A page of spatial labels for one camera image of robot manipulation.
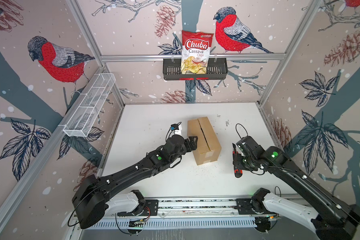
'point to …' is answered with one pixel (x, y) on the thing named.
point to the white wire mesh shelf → (81, 122)
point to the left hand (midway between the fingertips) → (193, 139)
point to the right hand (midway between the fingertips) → (233, 165)
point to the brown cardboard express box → (208, 147)
